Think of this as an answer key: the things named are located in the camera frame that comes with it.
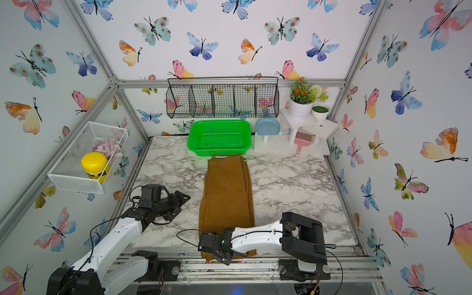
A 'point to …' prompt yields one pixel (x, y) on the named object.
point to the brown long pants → (227, 201)
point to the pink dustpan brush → (302, 139)
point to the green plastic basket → (210, 137)
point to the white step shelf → (321, 131)
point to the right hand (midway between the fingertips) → (226, 248)
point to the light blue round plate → (267, 126)
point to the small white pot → (320, 112)
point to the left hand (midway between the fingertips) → (189, 200)
